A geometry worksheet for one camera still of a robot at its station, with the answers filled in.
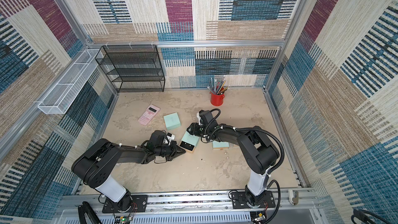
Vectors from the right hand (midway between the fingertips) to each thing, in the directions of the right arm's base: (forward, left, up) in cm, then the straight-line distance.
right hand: (193, 132), depth 93 cm
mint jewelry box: (+9, +14, -1) cm, 16 cm away
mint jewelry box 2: (-6, +2, -1) cm, 6 cm away
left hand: (-11, +3, -1) cm, 12 cm away
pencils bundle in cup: (+31, -16, +6) cm, 35 cm away
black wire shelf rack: (+42, +42, +15) cm, 61 cm away
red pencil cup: (+24, -16, 0) cm, 29 cm away
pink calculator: (+15, +30, -2) cm, 34 cm away
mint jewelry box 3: (-8, -16, -2) cm, 18 cm away
